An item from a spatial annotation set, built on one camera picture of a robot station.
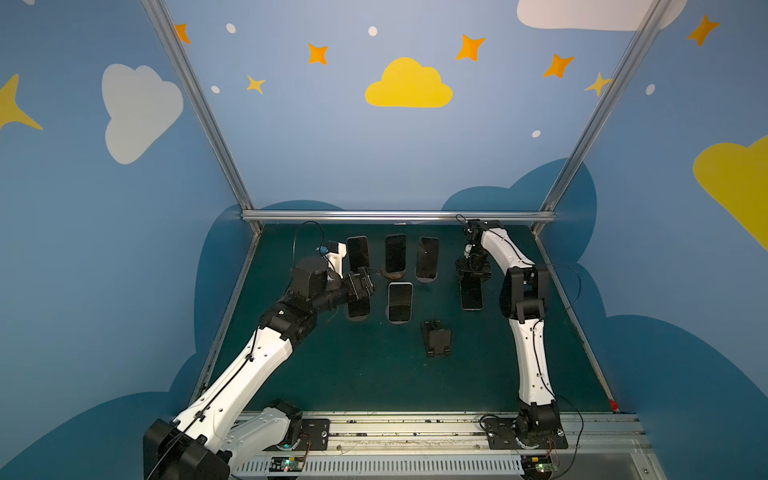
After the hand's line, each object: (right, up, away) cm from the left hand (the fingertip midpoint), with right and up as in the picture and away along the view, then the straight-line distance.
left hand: (377, 278), depth 72 cm
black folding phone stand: (+17, -19, +13) cm, 29 cm away
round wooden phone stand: (+5, -2, +35) cm, 36 cm away
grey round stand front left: (-6, -15, +21) cm, 26 cm away
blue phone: (+32, -8, +29) cm, 43 cm away
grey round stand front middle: (+6, -16, +21) cm, 27 cm away
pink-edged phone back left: (-8, +6, +39) cm, 40 cm away
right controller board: (+39, -46, -1) cm, 60 cm away
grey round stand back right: (+17, -3, +34) cm, 38 cm away
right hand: (+33, -2, +33) cm, 46 cm away
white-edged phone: (+6, -11, +19) cm, 23 cm away
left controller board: (-22, -45, -2) cm, 50 cm away
